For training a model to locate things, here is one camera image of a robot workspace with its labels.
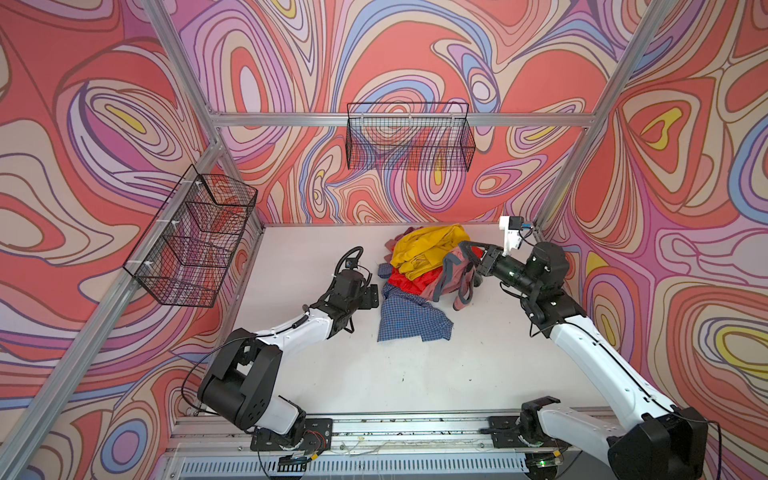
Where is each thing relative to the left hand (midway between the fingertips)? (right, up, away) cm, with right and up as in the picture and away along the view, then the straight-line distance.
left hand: (369, 286), depth 91 cm
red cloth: (+16, +2, -6) cm, 17 cm away
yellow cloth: (+15, +11, -4) cm, 19 cm away
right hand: (+24, +11, -19) cm, 32 cm away
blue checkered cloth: (+11, -8, -4) cm, 14 cm away
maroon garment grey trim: (+24, +3, -11) cm, 27 cm away
